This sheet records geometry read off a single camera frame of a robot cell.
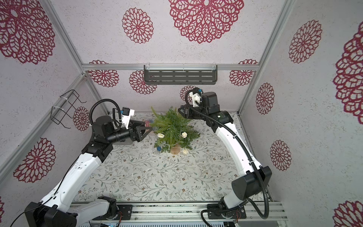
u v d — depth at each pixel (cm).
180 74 97
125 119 60
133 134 61
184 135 73
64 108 77
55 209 38
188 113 62
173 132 73
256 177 40
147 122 71
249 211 76
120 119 60
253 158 43
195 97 65
